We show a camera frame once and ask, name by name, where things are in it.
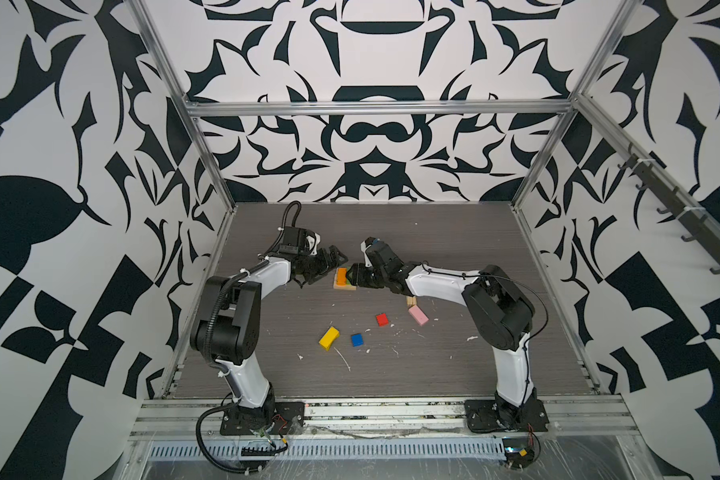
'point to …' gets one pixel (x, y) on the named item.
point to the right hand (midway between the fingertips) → (349, 274)
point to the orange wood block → (341, 277)
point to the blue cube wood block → (357, 340)
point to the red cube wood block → (382, 320)
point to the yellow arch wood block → (329, 337)
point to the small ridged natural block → (411, 300)
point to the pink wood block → (418, 314)
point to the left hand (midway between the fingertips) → (339, 259)
